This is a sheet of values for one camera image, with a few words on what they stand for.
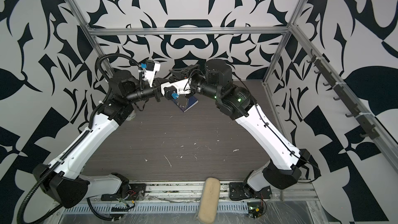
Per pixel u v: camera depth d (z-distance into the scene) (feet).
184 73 1.54
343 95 1.79
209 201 2.28
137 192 2.40
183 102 2.55
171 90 1.43
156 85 1.83
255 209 2.34
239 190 2.44
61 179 1.23
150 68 1.77
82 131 1.48
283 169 1.32
